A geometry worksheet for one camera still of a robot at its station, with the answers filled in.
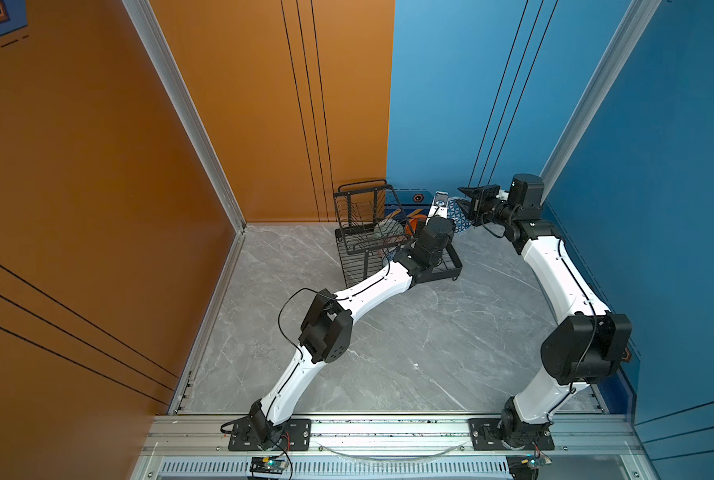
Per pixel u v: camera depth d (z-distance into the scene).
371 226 1.09
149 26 0.71
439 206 0.70
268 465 0.71
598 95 0.83
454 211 0.87
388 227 1.02
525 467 0.70
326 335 0.56
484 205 0.71
